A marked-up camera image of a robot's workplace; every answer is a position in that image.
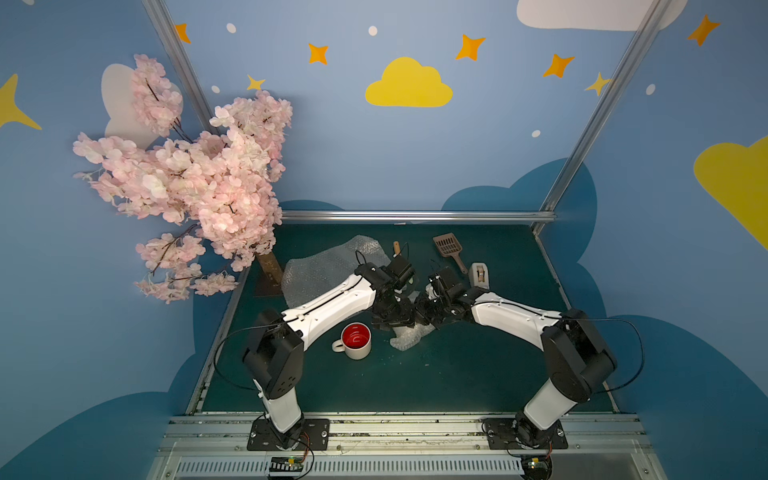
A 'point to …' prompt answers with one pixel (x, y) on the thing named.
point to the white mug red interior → (355, 340)
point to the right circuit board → (536, 466)
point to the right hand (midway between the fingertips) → (409, 311)
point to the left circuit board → (286, 466)
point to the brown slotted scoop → (449, 246)
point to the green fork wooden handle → (397, 248)
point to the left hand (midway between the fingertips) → (407, 322)
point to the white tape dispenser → (479, 275)
